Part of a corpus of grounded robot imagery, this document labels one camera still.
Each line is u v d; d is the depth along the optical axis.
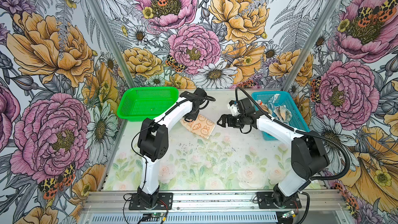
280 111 1.00
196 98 0.67
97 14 0.81
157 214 0.71
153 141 0.52
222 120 0.81
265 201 0.74
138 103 1.14
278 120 0.58
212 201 0.76
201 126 0.99
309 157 0.46
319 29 0.88
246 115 0.70
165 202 0.73
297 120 0.95
